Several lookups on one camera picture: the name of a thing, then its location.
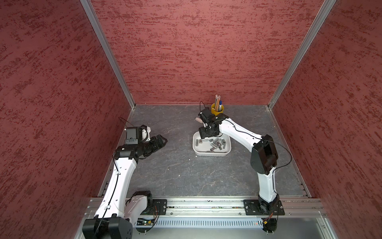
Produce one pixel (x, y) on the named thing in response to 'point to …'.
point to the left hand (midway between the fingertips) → (161, 147)
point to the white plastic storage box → (204, 149)
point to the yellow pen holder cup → (213, 110)
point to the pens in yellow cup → (218, 103)
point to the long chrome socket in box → (197, 142)
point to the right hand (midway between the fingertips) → (206, 136)
